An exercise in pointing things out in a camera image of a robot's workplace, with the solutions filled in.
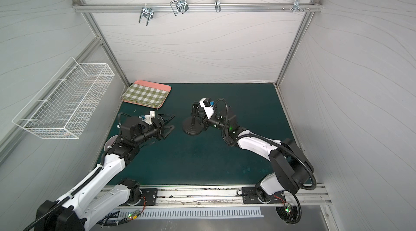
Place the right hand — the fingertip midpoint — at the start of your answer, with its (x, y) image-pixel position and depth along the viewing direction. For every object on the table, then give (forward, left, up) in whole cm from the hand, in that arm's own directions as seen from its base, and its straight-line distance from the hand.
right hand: (193, 112), depth 77 cm
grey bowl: (-10, +46, -17) cm, 50 cm away
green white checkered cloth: (+29, +41, -22) cm, 55 cm away
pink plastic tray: (+38, +39, -22) cm, 59 cm away
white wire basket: (-7, +54, +10) cm, 56 cm away
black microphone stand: (-3, +1, -8) cm, 9 cm away
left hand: (-6, +8, 0) cm, 10 cm away
